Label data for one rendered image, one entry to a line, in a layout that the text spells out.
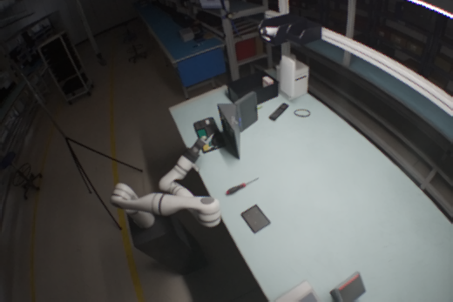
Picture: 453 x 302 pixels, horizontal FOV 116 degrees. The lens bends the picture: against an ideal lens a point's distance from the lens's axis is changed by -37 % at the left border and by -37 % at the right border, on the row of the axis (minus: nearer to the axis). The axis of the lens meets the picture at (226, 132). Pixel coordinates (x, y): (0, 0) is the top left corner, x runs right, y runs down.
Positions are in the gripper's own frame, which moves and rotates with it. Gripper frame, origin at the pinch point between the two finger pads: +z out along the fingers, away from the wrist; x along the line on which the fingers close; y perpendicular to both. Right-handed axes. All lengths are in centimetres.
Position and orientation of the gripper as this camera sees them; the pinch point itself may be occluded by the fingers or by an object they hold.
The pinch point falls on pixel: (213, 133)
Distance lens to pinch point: 111.7
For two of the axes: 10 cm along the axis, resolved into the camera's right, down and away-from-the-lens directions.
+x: -1.4, 0.7, 9.9
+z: 5.8, -8.0, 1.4
